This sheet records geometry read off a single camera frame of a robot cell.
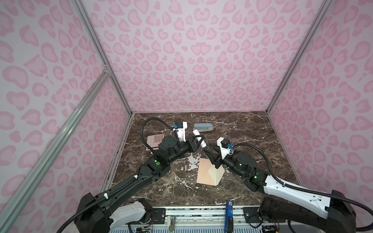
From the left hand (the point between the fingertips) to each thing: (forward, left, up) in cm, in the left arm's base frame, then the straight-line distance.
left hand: (204, 135), depth 67 cm
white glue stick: (+1, +3, 0) cm, 4 cm away
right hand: (-3, -2, -6) cm, 7 cm away
